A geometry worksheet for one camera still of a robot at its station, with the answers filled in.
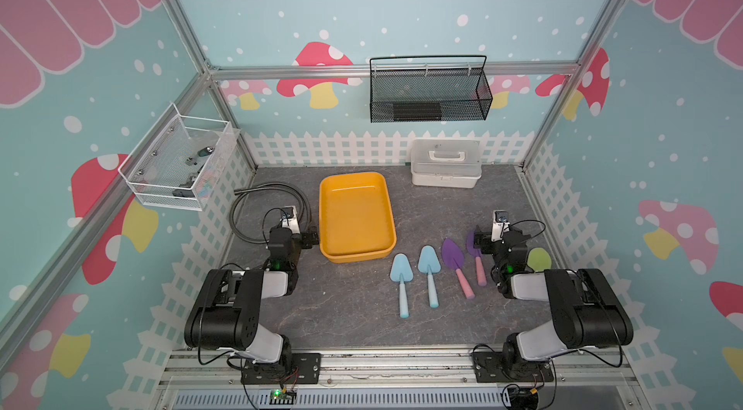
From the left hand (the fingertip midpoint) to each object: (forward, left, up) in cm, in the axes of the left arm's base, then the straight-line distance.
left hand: (302, 224), depth 94 cm
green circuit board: (-46, -1, -10) cm, 47 cm away
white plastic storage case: (+26, -49, +4) cm, 56 cm away
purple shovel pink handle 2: (-11, -57, -6) cm, 59 cm away
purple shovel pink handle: (-7, -50, -7) cm, 51 cm away
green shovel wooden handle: (-7, -78, -8) cm, 79 cm away
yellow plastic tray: (+7, -16, -9) cm, 20 cm away
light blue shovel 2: (-9, -41, -7) cm, 43 cm away
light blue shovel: (-12, -33, -8) cm, 36 cm away
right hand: (+1, -62, 0) cm, 62 cm away
